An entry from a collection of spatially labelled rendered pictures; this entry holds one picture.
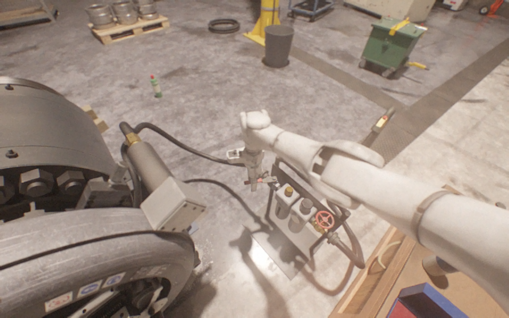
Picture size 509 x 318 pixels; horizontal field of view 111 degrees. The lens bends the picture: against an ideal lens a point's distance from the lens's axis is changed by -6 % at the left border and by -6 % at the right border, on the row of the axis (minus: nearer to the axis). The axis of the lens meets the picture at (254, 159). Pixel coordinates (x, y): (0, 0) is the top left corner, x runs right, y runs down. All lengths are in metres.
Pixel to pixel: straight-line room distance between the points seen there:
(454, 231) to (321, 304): 1.05
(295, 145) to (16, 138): 0.76
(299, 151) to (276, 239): 0.91
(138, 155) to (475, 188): 2.29
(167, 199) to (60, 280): 0.21
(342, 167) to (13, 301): 0.50
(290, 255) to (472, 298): 0.74
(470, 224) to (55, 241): 0.53
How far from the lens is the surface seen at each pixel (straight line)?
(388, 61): 3.12
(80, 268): 0.44
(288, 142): 0.44
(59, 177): 0.76
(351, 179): 0.33
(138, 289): 0.68
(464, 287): 1.06
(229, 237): 1.27
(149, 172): 0.56
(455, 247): 0.28
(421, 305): 0.91
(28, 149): 0.78
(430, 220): 0.29
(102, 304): 0.74
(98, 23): 4.51
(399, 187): 0.32
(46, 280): 0.44
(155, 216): 0.49
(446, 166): 2.26
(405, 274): 0.93
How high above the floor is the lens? 1.22
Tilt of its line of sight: 51 degrees down
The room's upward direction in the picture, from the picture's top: 2 degrees clockwise
